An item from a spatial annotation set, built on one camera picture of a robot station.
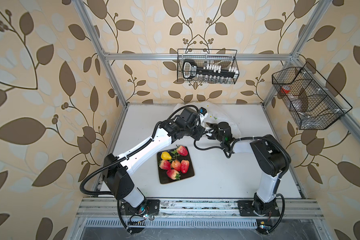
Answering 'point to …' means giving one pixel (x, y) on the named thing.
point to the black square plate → (163, 177)
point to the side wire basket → (312, 102)
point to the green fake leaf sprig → (175, 152)
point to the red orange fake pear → (176, 165)
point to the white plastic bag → (213, 117)
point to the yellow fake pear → (165, 156)
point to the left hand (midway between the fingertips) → (204, 128)
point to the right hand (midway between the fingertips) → (209, 124)
